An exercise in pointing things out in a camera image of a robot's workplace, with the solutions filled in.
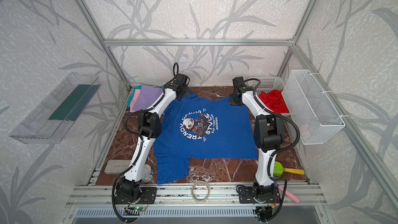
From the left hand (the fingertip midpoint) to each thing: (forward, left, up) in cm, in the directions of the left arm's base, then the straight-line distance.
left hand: (186, 86), depth 109 cm
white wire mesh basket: (-40, -59, +27) cm, 76 cm away
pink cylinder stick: (-65, -55, -5) cm, 85 cm away
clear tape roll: (-66, -10, -8) cm, 67 cm away
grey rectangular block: (-53, +32, -6) cm, 62 cm away
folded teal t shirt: (0, +44, -12) cm, 45 cm away
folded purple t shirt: (-4, +29, -6) cm, 30 cm away
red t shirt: (-10, -61, -3) cm, 62 cm away
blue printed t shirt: (-28, -5, -9) cm, 29 cm away
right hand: (-12, -32, +3) cm, 35 cm away
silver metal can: (-57, +14, -3) cm, 58 cm away
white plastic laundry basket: (+7, -62, -4) cm, 63 cm away
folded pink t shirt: (-4, +37, -7) cm, 38 cm away
